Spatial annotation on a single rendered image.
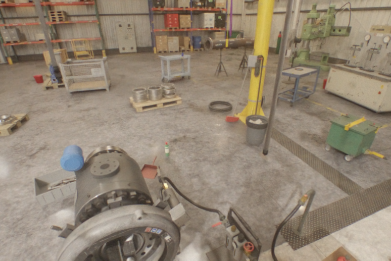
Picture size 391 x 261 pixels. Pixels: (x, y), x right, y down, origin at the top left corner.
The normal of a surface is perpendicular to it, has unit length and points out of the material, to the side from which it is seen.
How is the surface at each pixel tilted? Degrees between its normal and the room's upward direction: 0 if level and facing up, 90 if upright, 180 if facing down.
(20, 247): 0
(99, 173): 0
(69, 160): 90
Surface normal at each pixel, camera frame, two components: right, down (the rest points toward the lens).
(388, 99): 0.16, 0.46
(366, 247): -0.01, -0.88
